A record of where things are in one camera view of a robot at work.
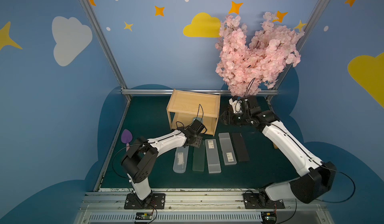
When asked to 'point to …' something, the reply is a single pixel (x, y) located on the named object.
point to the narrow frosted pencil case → (228, 149)
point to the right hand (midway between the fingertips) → (224, 117)
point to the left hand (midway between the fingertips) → (194, 137)
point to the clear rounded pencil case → (180, 159)
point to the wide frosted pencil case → (212, 156)
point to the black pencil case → (241, 151)
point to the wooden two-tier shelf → (184, 107)
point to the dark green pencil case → (198, 157)
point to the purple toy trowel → (126, 137)
